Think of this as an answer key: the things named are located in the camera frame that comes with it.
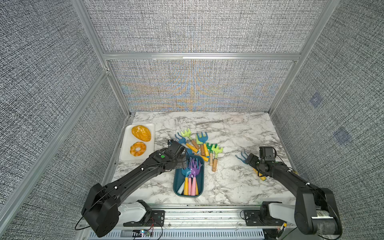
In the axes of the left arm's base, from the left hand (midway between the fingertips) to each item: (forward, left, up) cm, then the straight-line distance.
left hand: (180, 161), depth 82 cm
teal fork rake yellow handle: (-3, -2, -8) cm, 9 cm away
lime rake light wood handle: (+11, -23, -10) cm, 27 cm away
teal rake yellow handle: (+4, -39, -9) cm, 40 cm away
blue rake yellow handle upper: (+22, -1, -12) cm, 25 cm away
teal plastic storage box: (-6, +1, -9) cm, 11 cm away
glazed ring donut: (+17, +27, -8) cm, 33 cm away
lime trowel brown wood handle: (+19, -13, -11) cm, 25 cm away
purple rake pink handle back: (-3, -8, -7) cm, 11 cm away
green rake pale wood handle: (+7, -19, -10) cm, 23 cm away
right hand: (+3, -44, -7) cm, 44 cm away
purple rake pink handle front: (-9, -5, -8) cm, 13 cm away
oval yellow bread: (+25, +27, -7) cm, 38 cm away
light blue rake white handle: (-13, 0, -9) cm, 16 cm away
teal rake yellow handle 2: (-13, -9, -9) cm, 18 cm away
